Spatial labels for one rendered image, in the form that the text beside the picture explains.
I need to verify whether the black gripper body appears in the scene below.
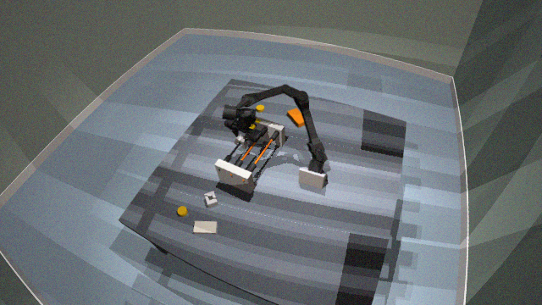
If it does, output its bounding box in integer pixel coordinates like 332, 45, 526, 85
224, 119, 262, 142

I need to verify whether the orange rectangular block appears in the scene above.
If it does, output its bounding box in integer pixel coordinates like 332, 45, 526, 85
288, 108, 304, 127

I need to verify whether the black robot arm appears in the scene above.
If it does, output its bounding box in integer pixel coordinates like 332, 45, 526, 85
222, 85, 328, 174

